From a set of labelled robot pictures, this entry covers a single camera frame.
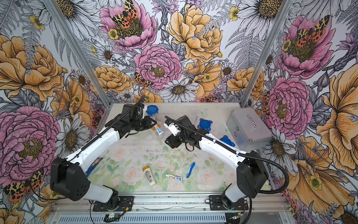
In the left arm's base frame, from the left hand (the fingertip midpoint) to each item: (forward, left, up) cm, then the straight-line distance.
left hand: (155, 126), depth 82 cm
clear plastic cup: (+4, +3, -12) cm, 12 cm away
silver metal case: (+1, -57, -4) cm, 57 cm away
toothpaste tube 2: (-23, -14, -18) cm, 33 cm away
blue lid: (+18, +5, -5) cm, 19 cm away
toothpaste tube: (-1, -2, -2) cm, 3 cm away
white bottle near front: (-22, +4, -17) cm, 28 cm away
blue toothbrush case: (-16, -21, -19) cm, 33 cm away
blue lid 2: (+18, -33, -21) cm, 43 cm away
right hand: (-7, -9, -4) cm, 12 cm away
